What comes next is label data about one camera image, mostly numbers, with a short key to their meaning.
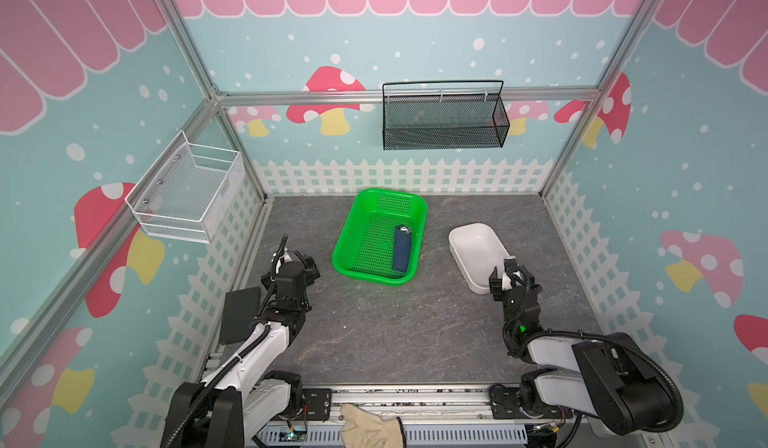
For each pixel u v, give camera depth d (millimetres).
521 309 642
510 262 745
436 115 943
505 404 741
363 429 711
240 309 909
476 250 1026
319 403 742
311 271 678
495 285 809
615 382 429
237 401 424
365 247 1051
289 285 632
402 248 1026
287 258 754
